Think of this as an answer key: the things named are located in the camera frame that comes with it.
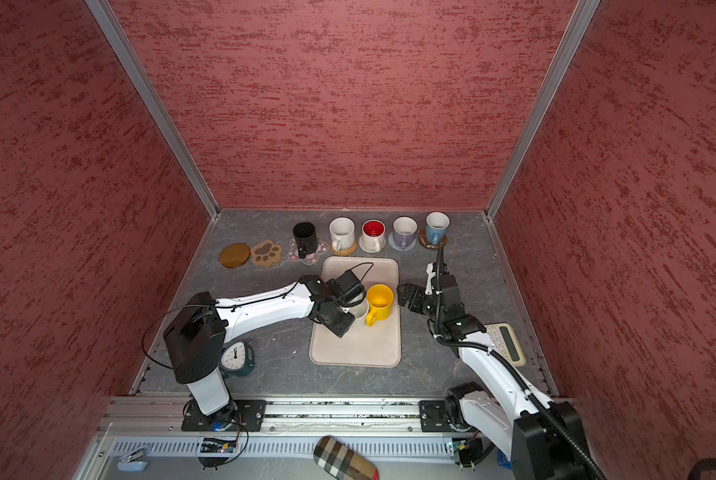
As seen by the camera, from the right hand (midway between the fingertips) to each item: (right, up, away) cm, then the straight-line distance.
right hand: (406, 296), depth 85 cm
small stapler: (-65, -34, -18) cm, 76 cm away
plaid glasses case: (-17, -34, -19) cm, 43 cm away
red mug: (-9, +18, +20) cm, 29 cm away
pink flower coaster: (-33, +10, +21) cm, 40 cm away
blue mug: (+13, +21, +18) cm, 31 cm away
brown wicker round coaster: (-20, +12, +22) cm, 32 cm away
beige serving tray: (-13, -15, 0) cm, 20 cm away
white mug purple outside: (+2, +20, +25) cm, 31 cm away
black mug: (-33, +17, +16) cm, 40 cm away
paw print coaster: (-49, +11, +22) cm, 55 cm away
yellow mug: (-8, -2, +7) cm, 10 cm away
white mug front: (-13, -4, -1) cm, 14 cm away
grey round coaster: (-1, +14, +24) cm, 28 cm away
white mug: (-21, +19, +20) cm, 34 cm away
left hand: (-20, -9, -1) cm, 22 cm away
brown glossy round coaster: (+11, +15, +25) cm, 31 cm away
